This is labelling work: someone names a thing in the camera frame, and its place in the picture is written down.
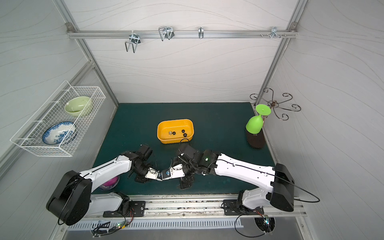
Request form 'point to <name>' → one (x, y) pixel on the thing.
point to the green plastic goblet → (254, 124)
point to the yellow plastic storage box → (175, 131)
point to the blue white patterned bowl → (59, 133)
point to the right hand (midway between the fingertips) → (175, 171)
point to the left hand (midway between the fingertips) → (149, 175)
